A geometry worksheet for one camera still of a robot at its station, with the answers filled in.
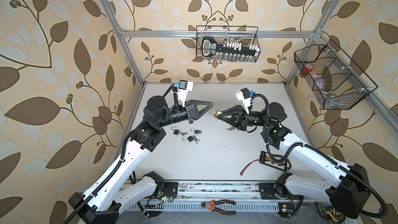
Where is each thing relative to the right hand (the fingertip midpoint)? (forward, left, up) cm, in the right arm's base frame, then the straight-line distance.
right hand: (219, 118), depth 57 cm
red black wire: (-6, -17, -38) cm, 42 cm away
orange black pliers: (-23, +4, -37) cm, 44 cm away
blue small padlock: (+15, +10, -38) cm, 42 cm away
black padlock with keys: (+10, +14, -38) cm, 41 cm away
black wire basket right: (+20, -59, -3) cm, 62 cm away
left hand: (+1, +2, +5) cm, 6 cm away
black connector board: (-3, -27, -37) cm, 46 cm away
